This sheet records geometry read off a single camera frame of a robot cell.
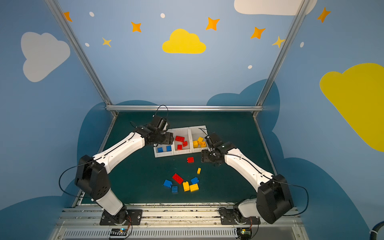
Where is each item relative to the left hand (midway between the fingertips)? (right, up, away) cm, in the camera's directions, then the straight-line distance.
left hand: (167, 137), depth 88 cm
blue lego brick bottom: (+5, -29, -6) cm, 30 cm away
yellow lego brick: (+17, -6, +10) cm, 21 cm away
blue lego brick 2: (-1, -9, +13) cm, 16 cm away
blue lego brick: (-6, -9, +8) cm, 14 cm away
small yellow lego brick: (+19, -20, +1) cm, 28 cm away
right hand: (+24, -11, -3) cm, 26 cm away
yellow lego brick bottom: (+11, -27, -5) cm, 30 cm away
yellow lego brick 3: (+22, -5, +11) cm, 25 cm away
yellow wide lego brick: (+16, -28, -5) cm, 33 cm away
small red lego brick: (+14, -15, +7) cm, 22 cm away
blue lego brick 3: (+1, -26, -4) cm, 27 cm away
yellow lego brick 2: (+20, -3, +15) cm, 25 cm away
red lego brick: (+6, -8, +13) cm, 17 cm away
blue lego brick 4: (+16, -25, -2) cm, 30 cm away
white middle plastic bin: (+7, +2, +20) cm, 21 cm away
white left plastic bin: (-4, -10, +12) cm, 16 cm away
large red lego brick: (+6, -2, +16) cm, 18 cm away
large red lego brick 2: (+7, -25, -2) cm, 26 cm away
